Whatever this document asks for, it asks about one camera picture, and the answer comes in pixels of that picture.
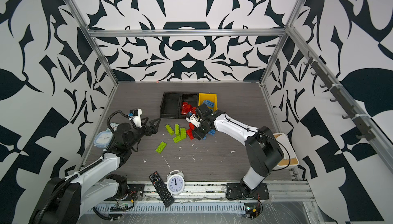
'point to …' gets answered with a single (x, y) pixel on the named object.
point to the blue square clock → (103, 139)
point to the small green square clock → (114, 126)
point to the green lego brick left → (169, 129)
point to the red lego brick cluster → (190, 131)
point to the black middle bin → (188, 103)
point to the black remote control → (164, 193)
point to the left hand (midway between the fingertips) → (153, 115)
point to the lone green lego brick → (160, 147)
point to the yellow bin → (211, 97)
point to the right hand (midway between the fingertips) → (197, 130)
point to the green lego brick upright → (177, 129)
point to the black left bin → (174, 105)
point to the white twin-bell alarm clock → (175, 182)
